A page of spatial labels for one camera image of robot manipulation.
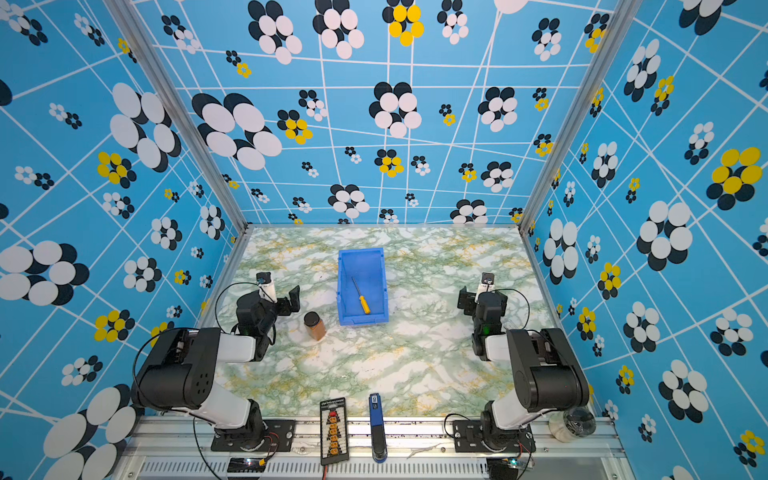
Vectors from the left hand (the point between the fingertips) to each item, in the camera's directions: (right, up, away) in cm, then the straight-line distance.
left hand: (285, 286), depth 93 cm
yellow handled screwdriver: (+24, -5, +4) cm, 25 cm away
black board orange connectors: (+19, -34, -20) cm, 44 cm away
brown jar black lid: (+12, -10, -9) cm, 18 cm away
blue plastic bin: (+23, -2, +9) cm, 25 cm away
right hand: (+63, -1, 0) cm, 63 cm away
